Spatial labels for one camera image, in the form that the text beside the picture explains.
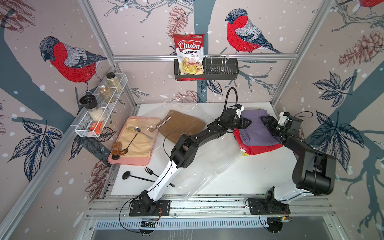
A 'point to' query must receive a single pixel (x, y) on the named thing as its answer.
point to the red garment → (252, 150)
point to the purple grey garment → (257, 133)
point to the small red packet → (96, 127)
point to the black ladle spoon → (127, 174)
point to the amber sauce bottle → (116, 150)
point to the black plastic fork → (151, 172)
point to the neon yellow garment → (245, 154)
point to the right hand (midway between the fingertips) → (263, 119)
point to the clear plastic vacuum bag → (211, 161)
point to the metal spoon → (138, 130)
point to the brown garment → (175, 124)
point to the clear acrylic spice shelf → (90, 123)
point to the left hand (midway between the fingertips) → (253, 120)
